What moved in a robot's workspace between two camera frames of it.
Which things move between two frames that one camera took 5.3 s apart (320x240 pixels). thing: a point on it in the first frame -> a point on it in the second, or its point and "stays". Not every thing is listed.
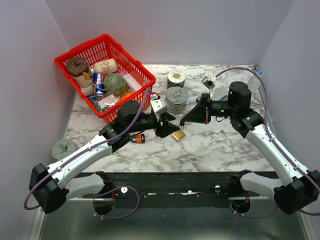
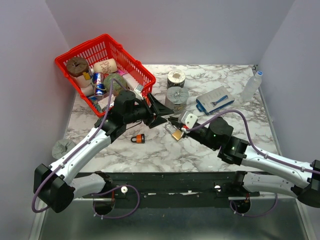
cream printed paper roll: [106, 66] stays
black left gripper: [167, 128] -> [156, 110]
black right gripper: [197, 114] -> [175, 120]
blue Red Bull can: [98, 82] stays
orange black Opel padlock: [138, 139] stays
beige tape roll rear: [176, 78] stays
